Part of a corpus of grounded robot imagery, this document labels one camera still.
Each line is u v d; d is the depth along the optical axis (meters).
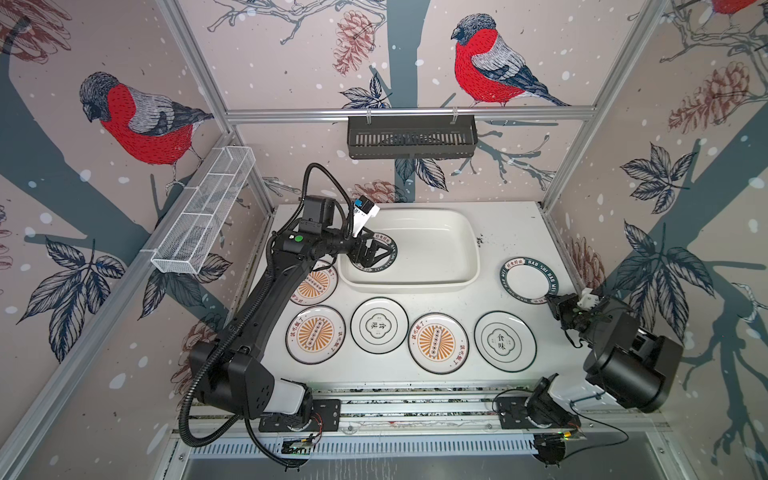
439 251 1.04
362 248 0.65
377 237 1.10
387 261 1.03
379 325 0.89
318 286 0.98
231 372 0.39
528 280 0.96
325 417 0.73
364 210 0.65
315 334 0.88
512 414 0.73
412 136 1.04
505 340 0.86
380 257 0.69
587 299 0.83
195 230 0.74
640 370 0.44
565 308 0.80
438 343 0.85
